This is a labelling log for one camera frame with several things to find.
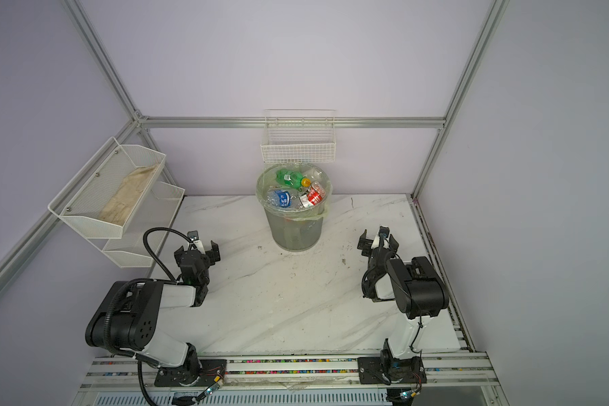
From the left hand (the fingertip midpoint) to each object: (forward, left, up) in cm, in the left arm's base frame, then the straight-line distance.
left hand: (197, 245), depth 92 cm
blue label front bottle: (+6, -32, +19) cm, 37 cm away
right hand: (+5, -67, +3) cm, 67 cm away
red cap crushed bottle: (+6, -43, +21) cm, 49 cm away
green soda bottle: (+15, -35, +20) cm, 43 cm away
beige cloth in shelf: (+1, +17, +20) cm, 27 cm away
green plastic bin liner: (+14, -37, +14) cm, 42 cm away
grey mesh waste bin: (+3, -36, +2) cm, 36 cm away
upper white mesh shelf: (+1, +23, +22) cm, 32 cm away
